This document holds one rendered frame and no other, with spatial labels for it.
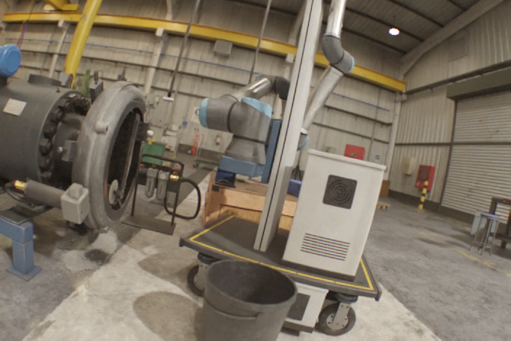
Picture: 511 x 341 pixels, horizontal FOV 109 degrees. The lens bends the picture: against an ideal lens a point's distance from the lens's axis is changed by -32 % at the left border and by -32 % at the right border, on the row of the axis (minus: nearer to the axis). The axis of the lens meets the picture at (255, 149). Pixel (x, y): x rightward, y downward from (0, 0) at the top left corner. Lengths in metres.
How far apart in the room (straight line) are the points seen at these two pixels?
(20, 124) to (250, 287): 1.24
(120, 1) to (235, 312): 15.24
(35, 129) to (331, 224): 1.36
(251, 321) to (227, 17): 13.18
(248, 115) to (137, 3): 14.07
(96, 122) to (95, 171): 0.19
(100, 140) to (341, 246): 1.06
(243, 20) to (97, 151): 12.64
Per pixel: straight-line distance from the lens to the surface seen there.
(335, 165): 1.12
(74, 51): 5.12
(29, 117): 1.38
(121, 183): 1.35
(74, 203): 1.04
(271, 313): 0.83
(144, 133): 1.39
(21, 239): 1.35
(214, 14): 13.65
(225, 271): 1.03
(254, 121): 1.14
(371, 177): 1.14
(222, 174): 2.19
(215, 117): 1.22
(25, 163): 1.39
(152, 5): 14.62
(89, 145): 1.08
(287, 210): 2.14
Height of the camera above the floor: 0.79
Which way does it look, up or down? level
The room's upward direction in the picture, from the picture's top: 13 degrees clockwise
